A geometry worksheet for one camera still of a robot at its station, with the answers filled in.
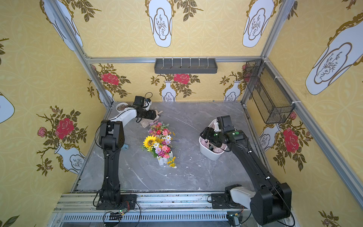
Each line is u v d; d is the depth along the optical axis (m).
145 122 1.02
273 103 0.73
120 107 1.10
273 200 0.38
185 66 0.92
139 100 0.90
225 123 0.61
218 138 0.66
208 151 0.79
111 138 0.62
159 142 0.78
